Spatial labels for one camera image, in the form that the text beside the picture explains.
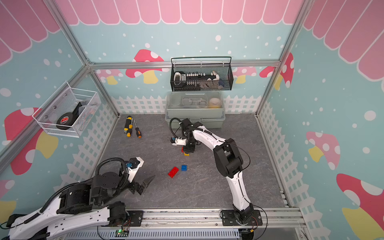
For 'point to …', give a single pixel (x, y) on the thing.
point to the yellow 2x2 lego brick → (186, 154)
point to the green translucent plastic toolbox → (206, 107)
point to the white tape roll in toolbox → (214, 102)
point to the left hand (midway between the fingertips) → (146, 171)
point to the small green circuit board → (121, 233)
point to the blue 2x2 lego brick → (184, 168)
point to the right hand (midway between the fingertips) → (188, 146)
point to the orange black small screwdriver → (138, 133)
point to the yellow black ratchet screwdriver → (128, 126)
